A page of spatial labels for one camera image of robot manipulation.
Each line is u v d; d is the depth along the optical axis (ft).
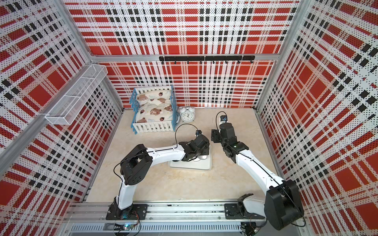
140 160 1.85
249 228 2.27
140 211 2.41
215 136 2.46
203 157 2.94
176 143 2.15
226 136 2.01
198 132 2.74
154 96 3.55
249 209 2.02
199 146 2.34
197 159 2.63
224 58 2.91
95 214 2.46
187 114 3.53
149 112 3.50
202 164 2.91
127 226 2.26
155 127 3.35
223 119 2.35
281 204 1.30
